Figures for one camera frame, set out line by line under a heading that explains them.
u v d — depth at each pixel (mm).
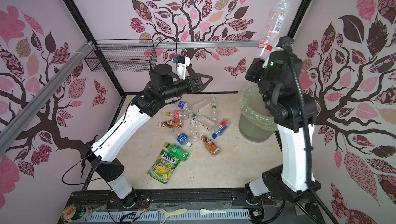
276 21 456
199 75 527
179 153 862
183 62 556
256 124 747
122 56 947
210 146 873
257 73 447
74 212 619
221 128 949
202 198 755
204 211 699
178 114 1008
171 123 974
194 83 535
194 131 974
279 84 331
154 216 697
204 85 548
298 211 698
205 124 986
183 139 891
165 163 832
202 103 1104
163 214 697
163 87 486
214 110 1071
